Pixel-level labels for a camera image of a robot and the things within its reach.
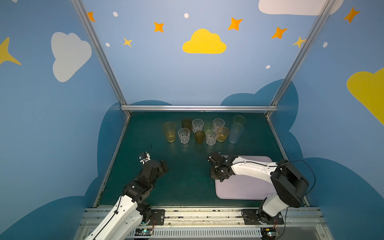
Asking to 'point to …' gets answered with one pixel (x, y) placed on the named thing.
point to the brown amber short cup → (200, 136)
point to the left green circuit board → (143, 232)
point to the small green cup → (208, 126)
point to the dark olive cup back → (187, 123)
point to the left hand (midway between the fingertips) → (162, 164)
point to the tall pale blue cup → (236, 130)
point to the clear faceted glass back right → (218, 122)
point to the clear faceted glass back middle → (197, 125)
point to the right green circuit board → (268, 233)
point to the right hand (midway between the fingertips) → (213, 175)
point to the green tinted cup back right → (239, 119)
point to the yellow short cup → (223, 132)
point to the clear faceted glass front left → (184, 133)
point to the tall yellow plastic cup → (170, 128)
